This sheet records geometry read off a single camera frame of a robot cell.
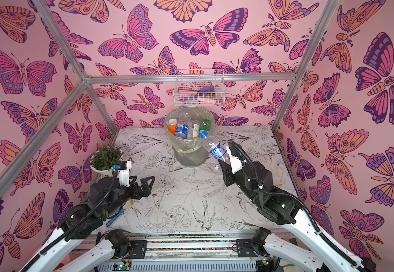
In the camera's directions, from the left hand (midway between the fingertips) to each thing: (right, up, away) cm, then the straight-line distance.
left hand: (147, 176), depth 68 cm
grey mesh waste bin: (+14, +22, +16) cm, 30 cm away
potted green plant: (-27, +5, +16) cm, 32 cm away
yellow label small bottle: (+19, +21, +18) cm, 33 cm away
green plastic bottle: (+24, +23, +22) cm, 40 cm away
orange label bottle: (+6, +23, +20) cm, 31 cm away
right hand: (+31, +8, -5) cm, 32 cm away
